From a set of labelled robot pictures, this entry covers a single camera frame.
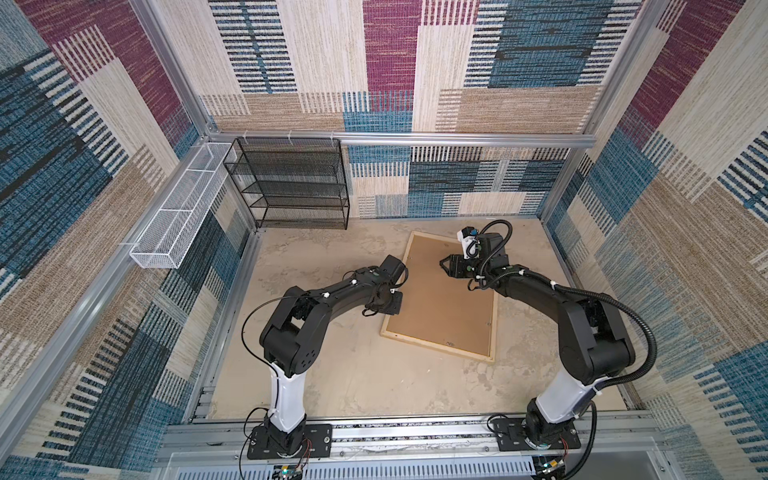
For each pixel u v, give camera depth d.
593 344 0.48
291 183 1.12
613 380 0.48
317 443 0.74
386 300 0.81
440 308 0.92
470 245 0.84
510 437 0.73
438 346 0.87
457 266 0.83
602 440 0.74
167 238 0.70
